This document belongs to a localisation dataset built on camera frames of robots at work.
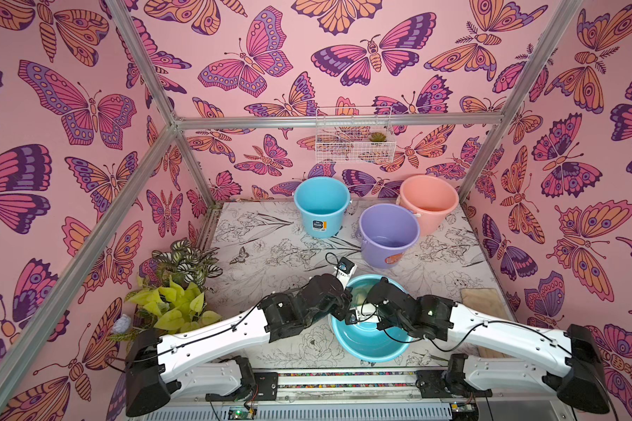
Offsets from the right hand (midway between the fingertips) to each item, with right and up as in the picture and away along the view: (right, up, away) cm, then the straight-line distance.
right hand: (370, 292), depth 77 cm
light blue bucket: (-14, +30, +36) cm, 49 cm away
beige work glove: (+43, -6, +13) cm, 45 cm away
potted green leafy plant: (-52, +1, -11) cm, 54 cm away
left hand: (-6, +3, -6) cm, 9 cm away
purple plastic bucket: (+10, +18, +20) cm, 29 cm away
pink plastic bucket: (+29, +31, +27) cm, 50 cm away
